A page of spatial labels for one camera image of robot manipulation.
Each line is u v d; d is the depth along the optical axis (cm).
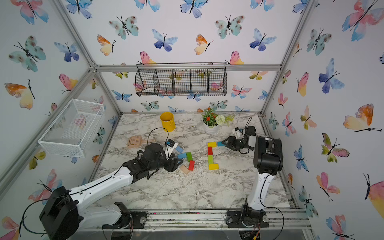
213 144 102
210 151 99
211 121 97
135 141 101
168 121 102
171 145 70
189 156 96
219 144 101
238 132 96
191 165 94
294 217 76
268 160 55
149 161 61
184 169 90
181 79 98
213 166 92
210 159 95
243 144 83
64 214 39
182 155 97
